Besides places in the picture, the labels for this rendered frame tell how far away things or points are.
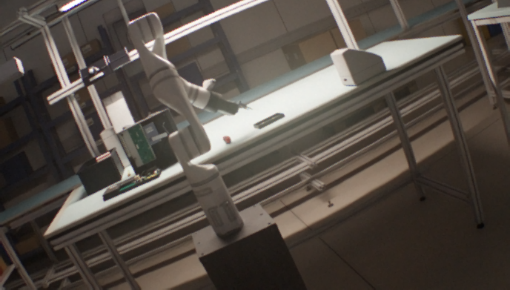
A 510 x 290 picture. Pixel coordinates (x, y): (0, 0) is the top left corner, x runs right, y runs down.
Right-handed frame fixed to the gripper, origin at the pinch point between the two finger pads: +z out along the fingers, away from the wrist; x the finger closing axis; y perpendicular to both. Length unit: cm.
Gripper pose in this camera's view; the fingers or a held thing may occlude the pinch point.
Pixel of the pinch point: (250, 109)
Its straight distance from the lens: 200.4
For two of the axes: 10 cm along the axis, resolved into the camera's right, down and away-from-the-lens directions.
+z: 8.7, 3.3, 3.7
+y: -3.0, 9.4, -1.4
